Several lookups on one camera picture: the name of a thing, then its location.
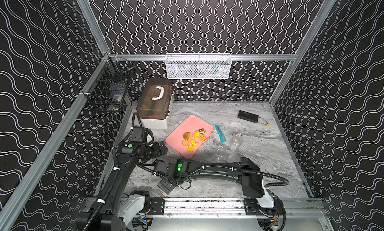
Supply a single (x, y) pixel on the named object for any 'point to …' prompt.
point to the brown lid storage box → (155, 103)
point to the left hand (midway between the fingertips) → (160, 150)
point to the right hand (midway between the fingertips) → (168, 179)
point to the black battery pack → (248, 116)
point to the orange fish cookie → (194, 143)
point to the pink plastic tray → (188, 137)
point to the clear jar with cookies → (236, 141)
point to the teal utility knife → (222, 136)
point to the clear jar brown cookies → (220, 154)
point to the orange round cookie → (185, 142)
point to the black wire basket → (110, 88)
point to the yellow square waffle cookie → (190, 148)
